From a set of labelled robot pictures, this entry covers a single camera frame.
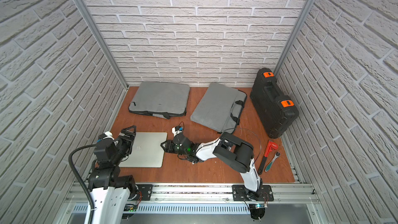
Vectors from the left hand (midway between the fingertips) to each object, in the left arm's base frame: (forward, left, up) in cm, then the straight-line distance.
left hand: (137, 128), depth 75 cm
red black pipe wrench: (-1, -74, -17) cm, 76 cm away
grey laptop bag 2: (+24, -45, -15) cm, 53 cm away
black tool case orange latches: (+10, -71, +2) cm, 72 cm away
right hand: (-2, -11, -15) cm, 19 cm away
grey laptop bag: (+34, -4, -18) cm, 39 cm away
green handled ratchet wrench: (-7, -76, -16) cm, 78 cm away
